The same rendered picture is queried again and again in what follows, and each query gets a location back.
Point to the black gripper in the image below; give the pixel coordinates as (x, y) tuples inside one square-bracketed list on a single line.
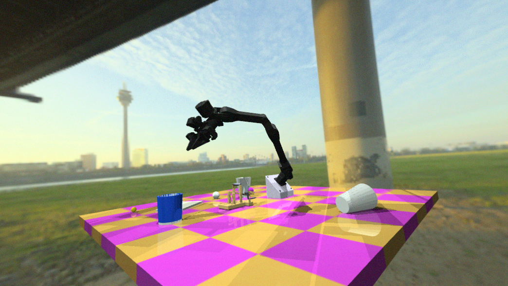
[(202, 137)]

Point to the blue mug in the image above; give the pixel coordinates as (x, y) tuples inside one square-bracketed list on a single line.
[(169, 209)]

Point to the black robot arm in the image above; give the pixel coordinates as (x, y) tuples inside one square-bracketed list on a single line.
[(218, 115)]

